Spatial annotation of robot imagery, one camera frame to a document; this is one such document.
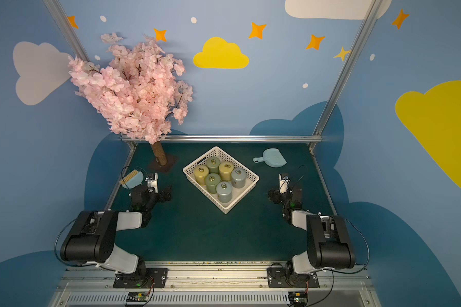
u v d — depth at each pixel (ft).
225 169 3.28
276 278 2.44
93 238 1.49
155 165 3.57
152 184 2.72
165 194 2.85
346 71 2.83
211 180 3.13
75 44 2.53
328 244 1.51
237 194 3.25
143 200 2.39
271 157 3.79
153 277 2.43
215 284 2.42
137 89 2.36
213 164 3.32
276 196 2.82
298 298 2.39
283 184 2.68
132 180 3.46
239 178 3.22
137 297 2.35
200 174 3.23
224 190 3.03
